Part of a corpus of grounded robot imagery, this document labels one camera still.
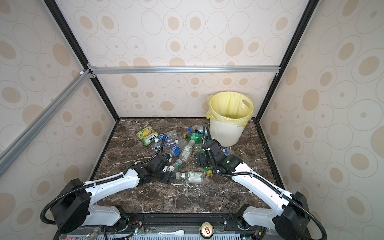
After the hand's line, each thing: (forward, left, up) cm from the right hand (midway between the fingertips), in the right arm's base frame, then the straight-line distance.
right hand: (203, 156), depth 79 cm
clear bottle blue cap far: (+32, +3, -15) cm, 36 cm away
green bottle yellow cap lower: (-1, -4, -14) cm, 15 cm away
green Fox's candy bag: (+25, +38, -14) cm, 47 cm away
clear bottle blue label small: (+11, +17, -11) cm, 23 cm away
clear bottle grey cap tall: (+10, +10, -12) cm, 18 cm away
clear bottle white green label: (+1, +16, -11) cm, 19 cm away
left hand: (-5, +17, -11) cm, 21 cm away
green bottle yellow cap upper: (+23, +3, -13) cm, 27 cm away
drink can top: (-33, 0, -5) cm, 33 cm away
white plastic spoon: (-32, +12, -15) cm, 38 cm away
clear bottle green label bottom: (-7, +6, -11) cm, 15 cm away
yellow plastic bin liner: (+38, -23, 0) cm, 44 cm away
